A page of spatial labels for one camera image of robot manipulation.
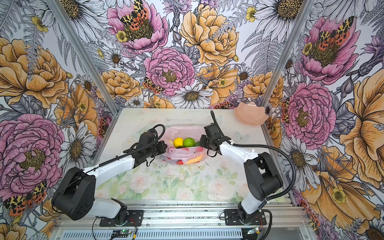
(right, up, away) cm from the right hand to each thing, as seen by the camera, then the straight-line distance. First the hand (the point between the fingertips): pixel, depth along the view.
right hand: (202, 145), depth 92 cm
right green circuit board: (+23, -38, -20) cm, 48 cm away
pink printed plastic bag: (-11, -5, -7) cm, 14 cm away
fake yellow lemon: (-15, +2, +5) cm, 16 cm away
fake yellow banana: (-4, -9, 0) cm, 10 cm away
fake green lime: (-8, +1, +5) cm, 10 cm away
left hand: (-21, -2, -2) cm, 21 cm away
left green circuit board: (-39, -38, -21) cm, 58 cm away
